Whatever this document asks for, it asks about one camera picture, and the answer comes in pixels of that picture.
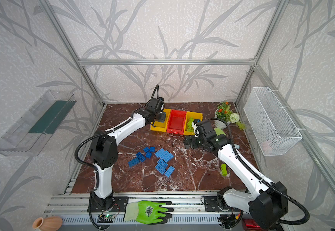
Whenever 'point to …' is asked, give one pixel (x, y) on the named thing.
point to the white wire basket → (273, 128)
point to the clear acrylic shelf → (28, 135)
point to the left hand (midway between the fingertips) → (163, 110)
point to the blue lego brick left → (133, 162)
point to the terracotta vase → (51, 223)
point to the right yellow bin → (194, 115)
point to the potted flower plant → (223, 112)
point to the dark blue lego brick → (140, 157)
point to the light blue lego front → (160, 169)
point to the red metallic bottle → (250, 224)
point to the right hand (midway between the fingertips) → (191, 135)
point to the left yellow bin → (161, 126)
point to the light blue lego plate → (164, 154)
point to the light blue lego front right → (169, 171)
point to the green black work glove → (148, 212)
